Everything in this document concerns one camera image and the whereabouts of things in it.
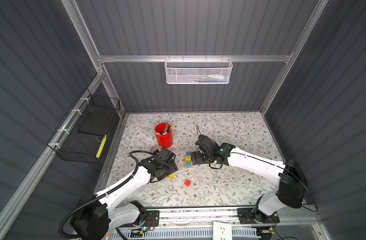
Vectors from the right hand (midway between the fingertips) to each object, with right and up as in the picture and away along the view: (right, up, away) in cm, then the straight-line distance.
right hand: (198, 158), depth 82 cm
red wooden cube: (-6, -14, +3) cm, 16 cm away
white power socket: (+10, -30, -15) cm, 35 cm away
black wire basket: (-59, +13, -10) cm, 61 cm away
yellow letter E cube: (-15, -11, +5) cm, 19 cm away
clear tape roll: (-27, +4, +19) cm, 33 cm away
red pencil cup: (-20, +14, +6) cm, 25 cm away
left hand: (-14, -6, 0) cm, 15 cm away
